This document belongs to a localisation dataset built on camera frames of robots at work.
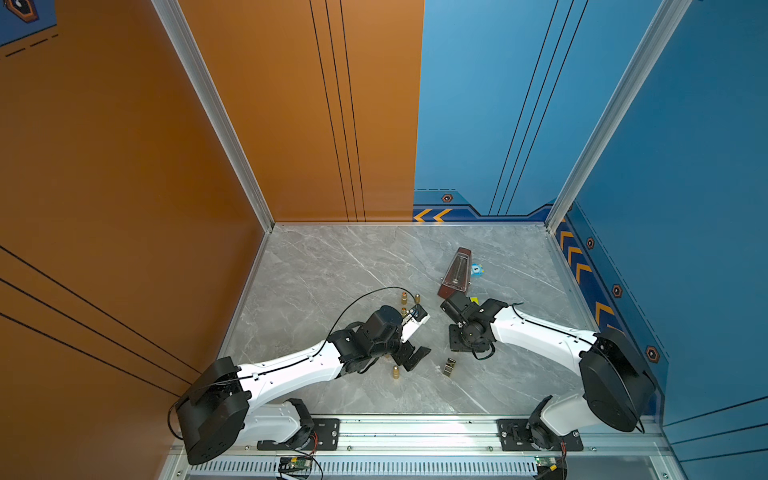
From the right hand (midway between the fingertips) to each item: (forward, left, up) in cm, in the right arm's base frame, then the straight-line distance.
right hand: (456, 345), depth 86 cm
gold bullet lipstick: (+15, +15, +1) cm, 21 cm away
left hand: (0, +11, +9) cm, 14 cm away
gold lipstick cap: (+16, +10, 0) cm, 19 cm away
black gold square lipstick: (-7, +3, +2) cm, 8 cm away
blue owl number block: (+28, -11, -1) cm, 30 cm away
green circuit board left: (-28, +42, -5) cm, 50 cm away
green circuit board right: (-27, -19, -6) cm, 34 cm away
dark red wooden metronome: (+18, -2, +8) cm, 20 cm away
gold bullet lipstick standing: (-8, +17, 0) cm, 19 cm away
